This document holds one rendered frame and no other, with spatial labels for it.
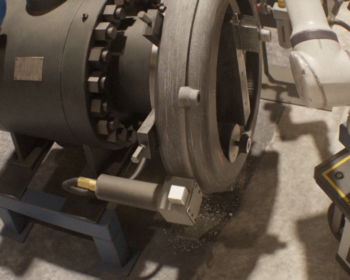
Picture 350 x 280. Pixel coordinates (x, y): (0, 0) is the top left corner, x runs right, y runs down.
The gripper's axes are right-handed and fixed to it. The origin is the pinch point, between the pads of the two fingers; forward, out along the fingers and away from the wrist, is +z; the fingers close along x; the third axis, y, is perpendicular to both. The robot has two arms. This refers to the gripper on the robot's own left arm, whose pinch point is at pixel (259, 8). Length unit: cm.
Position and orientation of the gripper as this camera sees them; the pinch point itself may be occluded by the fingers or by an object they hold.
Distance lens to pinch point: 242.6
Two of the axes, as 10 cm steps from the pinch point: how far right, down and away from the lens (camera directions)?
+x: -9.3, -1.3, 3.4
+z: 1.3, 7.6, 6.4
